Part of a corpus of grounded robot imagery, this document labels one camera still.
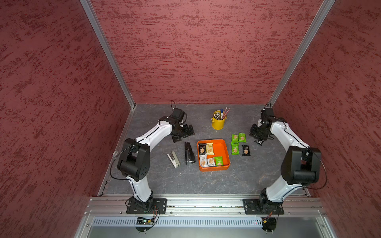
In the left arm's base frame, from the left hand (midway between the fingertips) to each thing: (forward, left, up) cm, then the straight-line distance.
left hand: (188, 138), depth 89 cm
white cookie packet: (-12, -14, -8) cm, 20 cm away
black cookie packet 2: (-4, -9, -7) cm, 12 cm away
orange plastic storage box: (-6, -16, -9) cm, 19 cm away
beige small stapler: (-11, +8, -7) cm, 15 cm away
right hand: (+2, -39, 0) cm, 39 cm away
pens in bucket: (+20, -23, -1) cm, 30 cm away
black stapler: (-8, -1, -7) cm, 11 cm away
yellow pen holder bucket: (+15, -20, -5) cm, 26 cm away
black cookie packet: (-4, -38, -10) cm, 39 cm away
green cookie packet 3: (-10, -19, -9) cm, 24 cm away
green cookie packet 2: (+3, -31, -9) cm, 33 cm away
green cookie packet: (+7, -37, -9) cm, 39 cm away
